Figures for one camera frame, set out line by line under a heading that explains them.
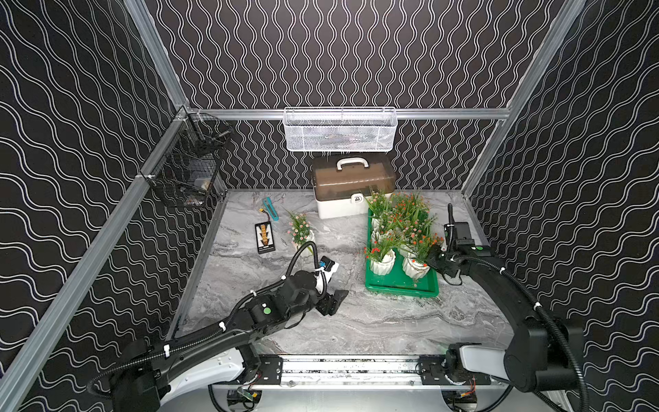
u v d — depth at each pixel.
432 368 0.75
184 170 0.92
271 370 0.74
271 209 1.13
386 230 0.94
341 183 0.95
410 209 0.94
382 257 0.91
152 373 0.41
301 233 0.95
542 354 0.41
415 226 0.90
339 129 1.29
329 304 0.65
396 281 0.93
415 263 0.84
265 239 1.03
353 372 0.76
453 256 0.62
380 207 0.97
